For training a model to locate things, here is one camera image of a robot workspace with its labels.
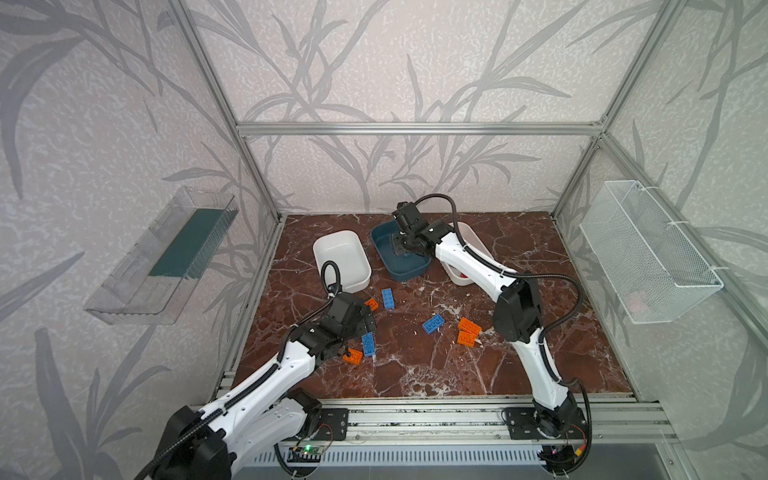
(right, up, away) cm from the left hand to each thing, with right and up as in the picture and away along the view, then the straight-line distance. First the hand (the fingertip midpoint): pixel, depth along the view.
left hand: (365, 310), depth 84 cm
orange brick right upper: (+30, -6, +5) cm, 31 cm away
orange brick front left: (-3, -14, +1) cm, 14 cm away
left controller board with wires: (-13, -32, -12) cm, 37 cm away
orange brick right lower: (+30, -10, +5) cm, 32 cm away
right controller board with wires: (+51, -34, -12) cm, 62 cm away
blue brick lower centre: (+20, -6, +7) cm, 22 cm away
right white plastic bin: (+36, +19, +23) cm, 47 cm away
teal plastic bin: (+10, +10, +15) cm, 21 cm away
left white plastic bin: (-10, +16, +25) cm, 31 cm away
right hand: (+10, +22, +10) cm, 26 cm away
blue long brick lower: (+1, -10, +1) cm, 10 cm away
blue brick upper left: (+6, +1, +12) cm, 13 cm away
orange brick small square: (+1, -1, +10) cm, 10 cm away
